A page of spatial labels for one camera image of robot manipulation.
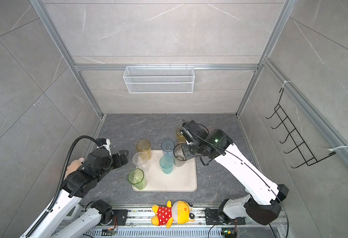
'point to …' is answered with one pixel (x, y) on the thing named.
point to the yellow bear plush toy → (179, 211)
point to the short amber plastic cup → (180, 137)
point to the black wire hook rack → (300, 147)
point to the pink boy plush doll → (73, 166)
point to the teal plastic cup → (166, 164)
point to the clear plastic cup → (140, 160)
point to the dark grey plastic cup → (180, 159)
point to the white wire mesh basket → (159, 80)
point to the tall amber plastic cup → (144, 146)
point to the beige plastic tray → (182, 179)
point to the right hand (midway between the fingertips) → (190, 149)
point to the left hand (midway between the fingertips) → (122, 152)
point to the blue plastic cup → (167, 147)
